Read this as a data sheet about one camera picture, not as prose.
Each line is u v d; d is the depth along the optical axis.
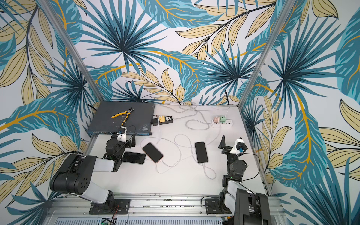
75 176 0.46
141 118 1.04
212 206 0.73
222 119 1.04
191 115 1.13
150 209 0.74
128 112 1.07
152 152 0.93
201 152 0.93
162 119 1.03
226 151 0.72
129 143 0.84
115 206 0.72
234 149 0.67
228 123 1.06
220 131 1.03
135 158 1.01
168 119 1.07
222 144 0.78
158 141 0.99
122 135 0.78
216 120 1.03
